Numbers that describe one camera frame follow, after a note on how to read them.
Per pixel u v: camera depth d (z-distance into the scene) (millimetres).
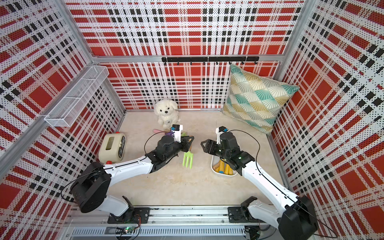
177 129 720
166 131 1076
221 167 837
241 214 667
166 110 982
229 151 584
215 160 929
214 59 896
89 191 430
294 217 381
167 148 639
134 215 716
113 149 884
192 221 734
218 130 724
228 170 862
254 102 909
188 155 816
